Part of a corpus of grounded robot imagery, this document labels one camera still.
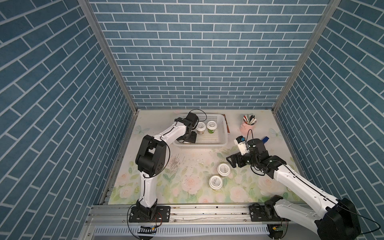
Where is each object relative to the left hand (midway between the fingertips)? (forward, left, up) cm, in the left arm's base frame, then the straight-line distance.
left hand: (191, 139), depth 96 cm
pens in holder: (+13, -41, +5) cm, 43 cm away
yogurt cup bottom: (-28, -14, +1) cm, 31 cm away
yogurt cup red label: (+7, -6, +2) cm, 10 cm away
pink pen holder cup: (+7, -36, +3) cm, 37 cm away
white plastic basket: (+3, -19, -3) cm, 20 cm away
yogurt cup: (-21, -19, +1) cm, 28 cm away
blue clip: (+2, -51, -3) cm, 51 cm away
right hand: (-15, -25, +6) cm, 30 cm away
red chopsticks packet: (+12, -27, -4) cm, 30 cm away
